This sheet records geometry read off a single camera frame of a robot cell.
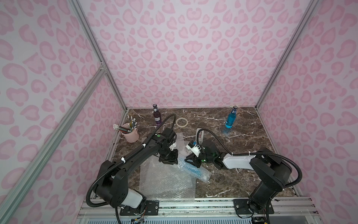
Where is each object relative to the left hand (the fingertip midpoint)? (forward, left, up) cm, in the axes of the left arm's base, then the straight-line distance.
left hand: (177, 162), depth 80 cm
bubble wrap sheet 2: (-9, +5, -8) cm, 13 cm away
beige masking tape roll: (+37, -2, -10) cm, 38 cm away
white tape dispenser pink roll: (+22, -16, -6) cm, 27 cm away
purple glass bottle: (+33, +15, +3) cm, 36 cm away
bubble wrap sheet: (-5, -14, -3) cm, 15 cm away
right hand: (+4, -6, -5) cm, 9 cm away
